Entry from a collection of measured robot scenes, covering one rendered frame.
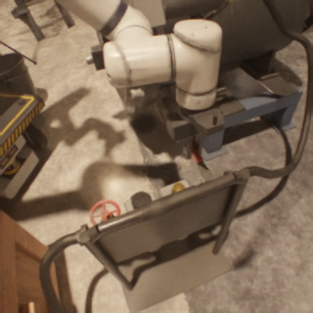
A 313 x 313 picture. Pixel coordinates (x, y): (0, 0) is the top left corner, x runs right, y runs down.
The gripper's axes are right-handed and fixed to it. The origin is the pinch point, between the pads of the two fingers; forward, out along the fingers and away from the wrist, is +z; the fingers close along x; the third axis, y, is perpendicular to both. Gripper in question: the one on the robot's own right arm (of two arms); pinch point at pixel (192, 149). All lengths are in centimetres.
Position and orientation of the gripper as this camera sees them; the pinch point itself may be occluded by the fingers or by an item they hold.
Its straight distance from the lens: 66.8
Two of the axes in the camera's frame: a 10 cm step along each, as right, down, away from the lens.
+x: -9.3, 3.2, -1.8
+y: -3.6, -7.0, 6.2
